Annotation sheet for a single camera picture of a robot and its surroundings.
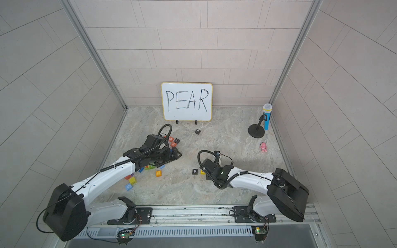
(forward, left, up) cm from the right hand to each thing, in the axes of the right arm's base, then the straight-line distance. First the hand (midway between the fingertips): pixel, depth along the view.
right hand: (210, 173), depth 86 cm
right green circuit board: (-28, -20, -1) cm, 34 cm away
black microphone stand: (+26, -33, +2) cm, 42 cm away
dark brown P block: (+1, +8, +2) cm, 9 cm away
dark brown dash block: (+20, +20, +4) cm, 29 cm away
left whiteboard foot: (+36, +21, +5) cm, 41 cm away
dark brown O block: (+28, +7, +3) cm, 29 cm away
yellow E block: (0, +4, +2) cm, 5 cm away
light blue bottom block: (-6, +43, +4) cm, 43 cm away
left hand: (+6, +16, +11) cm, 20 cm away
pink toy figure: (+13, -33, +2) cm, 36 cm away
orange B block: (0, +28, +4) cm, 29 cm away
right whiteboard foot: (+35, +7, +3) cm, 36 cm away
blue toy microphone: (+24, -33, +24) cm, 48 cm away
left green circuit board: (-26, +38, +6) cm, 46 cm away
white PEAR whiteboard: (+43, +12, +16) cm, 48 cm away
